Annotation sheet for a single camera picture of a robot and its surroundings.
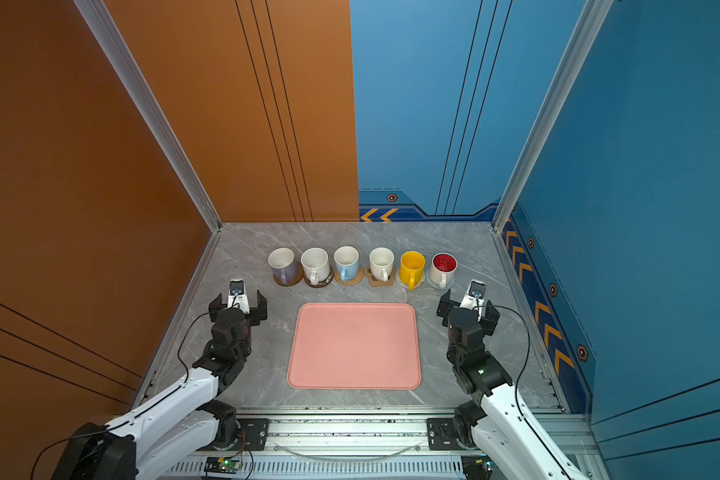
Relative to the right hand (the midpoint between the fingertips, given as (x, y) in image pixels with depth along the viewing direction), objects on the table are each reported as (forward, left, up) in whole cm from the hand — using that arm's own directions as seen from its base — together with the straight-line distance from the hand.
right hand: (464, 296), depth 78 cm
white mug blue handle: (+22, +33, -10) cm, 41 cm away
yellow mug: (+17, +11, -10) cm, 23 cm away
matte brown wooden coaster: (+18, +51, -16) cm, 56 cm away
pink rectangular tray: (-6, +30, -18) cm, 35 cm away
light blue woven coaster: (+15, +3, -16) cm, 22 cm away
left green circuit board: (-34, +60, -19) cm, 72 cm away
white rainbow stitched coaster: (+16, +14, -18) cm, 28 cm away
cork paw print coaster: (+15, +22, -16) cm, 31 cm away
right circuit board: (-35, 0, -20) cm, 40 cm away
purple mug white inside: (+22, +55, -13) cm, 61 cm away
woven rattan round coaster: (+17, +30, -17) cm, 39 cm away
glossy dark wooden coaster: (+15, +42, -16) cm, 47 cm away
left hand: (+4, +61, -2) cm, 61 cm away
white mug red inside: (+17, +1, -11) cm, 21 cm away
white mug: (+21, +44, -13) cm, 50 cm away
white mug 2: (+21, +21, -11) cm, 32 cm away
